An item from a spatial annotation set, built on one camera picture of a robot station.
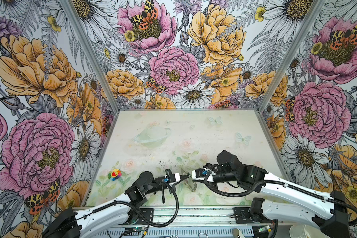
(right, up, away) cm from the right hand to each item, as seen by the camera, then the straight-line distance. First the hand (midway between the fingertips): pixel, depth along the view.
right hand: (195, 180), depth 67 cm
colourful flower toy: (-45, -4, +20) cm, 49 cm away
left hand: (-4, 0, +4) cm, 6 cm away
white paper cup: (+50, -23, 0) cm, 55 cm away
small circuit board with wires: (-30, -26, +5) cm, 40 cm away
